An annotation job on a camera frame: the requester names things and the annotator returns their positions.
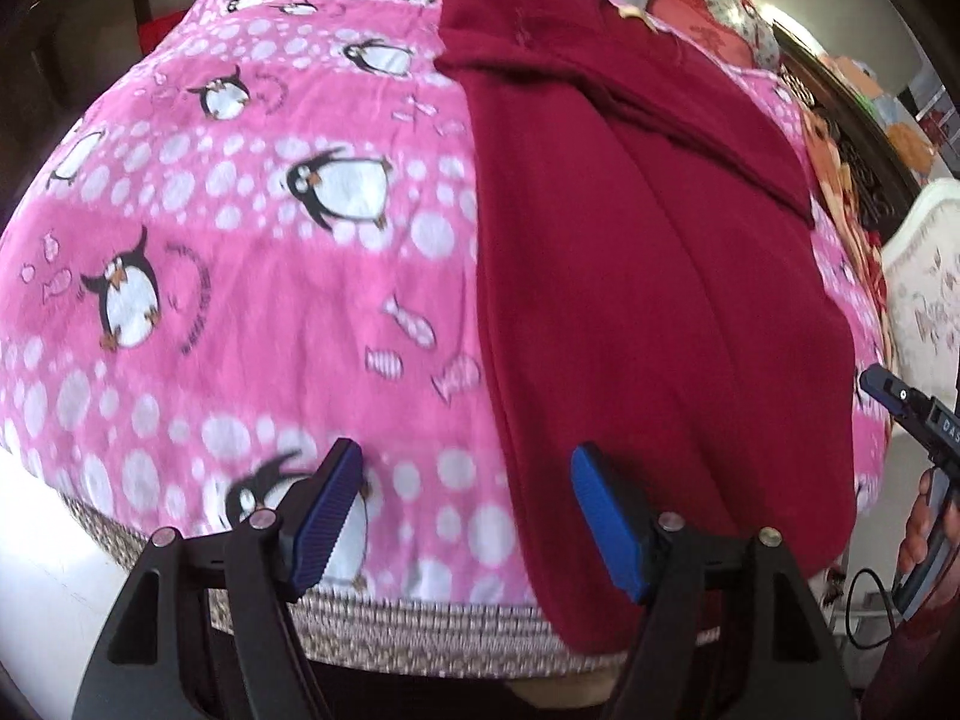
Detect person right hand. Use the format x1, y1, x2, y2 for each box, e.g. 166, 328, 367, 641
893, 468, 958, 619

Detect dark red garment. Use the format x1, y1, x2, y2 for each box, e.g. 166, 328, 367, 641
436, 0, 856, 655

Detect white carved headboard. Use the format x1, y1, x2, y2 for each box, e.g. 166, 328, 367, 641
882, 177, 960, 405

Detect pink penguin bedsheet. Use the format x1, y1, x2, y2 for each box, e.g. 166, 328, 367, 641
2, 0, 889, 572

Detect red pillow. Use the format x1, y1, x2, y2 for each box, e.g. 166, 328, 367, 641
647, 0, 757, 68

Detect woven mattress edge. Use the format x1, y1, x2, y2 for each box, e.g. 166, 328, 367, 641
62, 492, 723, 680

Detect red orange floral blanket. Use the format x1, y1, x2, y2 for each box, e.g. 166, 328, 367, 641
779, 59, 919, 364

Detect black cable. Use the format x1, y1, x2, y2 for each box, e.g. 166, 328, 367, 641
842, 567, 902, 652

